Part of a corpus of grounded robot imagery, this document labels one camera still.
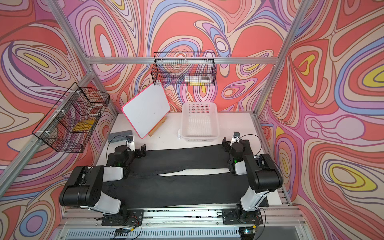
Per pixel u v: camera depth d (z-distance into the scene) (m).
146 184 0.84
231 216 0.74
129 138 0.80
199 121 1.15
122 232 0.72
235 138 0.80
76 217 0.75
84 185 0.50
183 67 0.85
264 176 0.47
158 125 1.06
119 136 0.77
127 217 0.72
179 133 1.01
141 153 0.86
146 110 0.82
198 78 0.89
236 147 0.74
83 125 0.71
